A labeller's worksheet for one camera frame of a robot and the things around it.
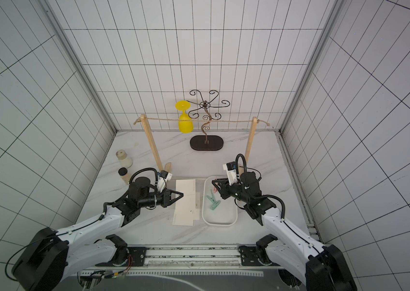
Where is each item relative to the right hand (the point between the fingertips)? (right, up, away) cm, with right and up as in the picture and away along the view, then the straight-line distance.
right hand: (215, 177), depth 80 cm
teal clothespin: (-1, -12, +8) cm, 15 cm away
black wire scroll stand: (-4, +16, +31) cm, 35 cm away
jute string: (-7, +29, +18) cm, 35 cm away
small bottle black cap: (-46, +1, +10) cm, 48 cm away
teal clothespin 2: (0, -15, +6) cm, 16 cm away
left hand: (-16, -9, -1) cm, 18 cm away
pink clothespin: (0, -5, -3) cm, 6 cm away
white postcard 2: (-15, -19, +5) cm, 25 cm away
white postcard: (-12, -11, -4) cm, 17 cm away
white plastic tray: (+5, -18, +4) cm, 19 cm away
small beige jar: (-49, +5, +19) cm, 53 cm away
